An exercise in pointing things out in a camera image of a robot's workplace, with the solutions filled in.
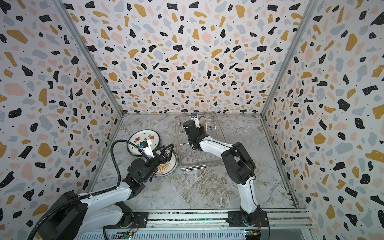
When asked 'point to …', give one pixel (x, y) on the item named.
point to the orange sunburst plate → (167, 168)
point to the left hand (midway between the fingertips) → (169, 144)
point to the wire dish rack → (190, 159)
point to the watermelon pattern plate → (142, 136)
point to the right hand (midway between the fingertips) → (194, 122)
